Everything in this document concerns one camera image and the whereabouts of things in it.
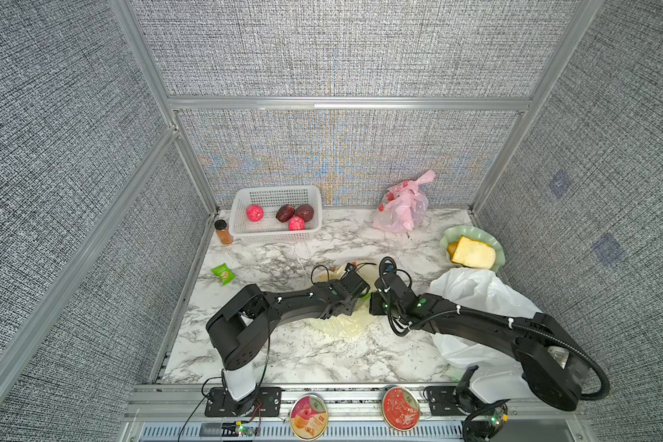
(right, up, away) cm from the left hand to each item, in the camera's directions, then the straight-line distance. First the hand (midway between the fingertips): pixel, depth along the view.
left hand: (347, 295), depth 91 cm
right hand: (+7, +2, -5) cm, 9 cm away
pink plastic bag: (+22, +30, +11) cm, 39 cm away
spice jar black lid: (-46, +19, +14) cm, 52 cm away
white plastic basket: (-31, +22, +22) cm, 44 cm away
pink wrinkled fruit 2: (-18, +24, +15) cm, 34 cm away
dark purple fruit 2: (-16, +29, +19) cm, 38 cm away
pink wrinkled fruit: (-36, +29, +19) cm, 50 cm away
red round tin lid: (+12, -24, -21) cm, 34 cm away
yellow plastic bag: (+4, -7, -7) cm, 10 cm away
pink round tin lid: (-11, -26, -22) cm, 35 cm away
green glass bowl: (+51, +20, +16) cm, 57 cm away
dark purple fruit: (-24, +29, +22) cm, 44 cm away
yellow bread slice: (+44, +14, +3) cm, 46 cm away
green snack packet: (-43, +6, +7) cm, 44 cm away
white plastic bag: (+41, +4, -8) cm, 42 cm away
